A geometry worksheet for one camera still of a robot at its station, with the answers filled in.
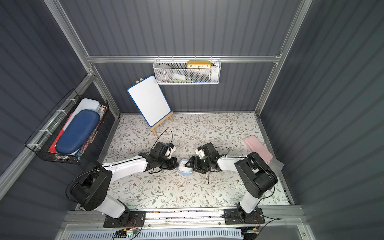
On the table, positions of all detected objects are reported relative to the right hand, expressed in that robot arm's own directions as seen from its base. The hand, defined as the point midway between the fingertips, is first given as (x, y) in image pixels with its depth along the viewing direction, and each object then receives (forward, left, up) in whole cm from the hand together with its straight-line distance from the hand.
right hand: (191, 166), depth 88 cm
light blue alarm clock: (-2, +5, -1) cm, 6 cm away
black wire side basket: (-5, +61, +32) cm, 69 cm away
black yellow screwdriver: (-6, -10, -3) cm, 12 cm away
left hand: (0, +7, +1) cm, 7 cm away
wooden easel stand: (+39, +17, +3) cm, 43 cm away
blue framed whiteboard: (+37, +28, +21) cm, 51 cm away
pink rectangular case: (+15, -43, -3) cm, 46 cm away
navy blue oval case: (+5, +51, +30) cm, 60 cm away
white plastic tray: (+21, +57, +31) cm, 68 cm away
